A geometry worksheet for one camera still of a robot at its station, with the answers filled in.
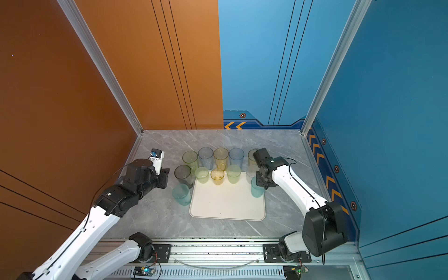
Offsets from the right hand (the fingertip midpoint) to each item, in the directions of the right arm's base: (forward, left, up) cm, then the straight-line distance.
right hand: (263, 182), depth 84 cm
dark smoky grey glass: (+6, +41, -2) cm, 41 cm away
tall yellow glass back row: (+13, +21, +4) cm, 25 cm away
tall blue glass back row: (+14, +13, +2) cm, 19 cm away
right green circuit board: (-35, -10, -12) cm, 38 cm away
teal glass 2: (-2, +3, -7) cm, 7 cm away
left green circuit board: (-34, +52, -11) cm, 63 cm away
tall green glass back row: (+12, +36, +5) cm, 39 cm away
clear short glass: (+9, +5, -5) cm, 11 cm away
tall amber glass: (+11, +5, +2) cm, 12 cm away
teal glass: (-3, +41, -6) cm, 42 cm away
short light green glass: (+8, +15, -4) cm, 17 cm away
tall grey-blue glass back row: (+13, +29, +3) cm, 32 cm away
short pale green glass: (+8, +32, -4) cm, 33 cm away
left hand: (-1, +43, +15) cm, 46 cm away
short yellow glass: (+9, +23, -7) cm, 26 cm away
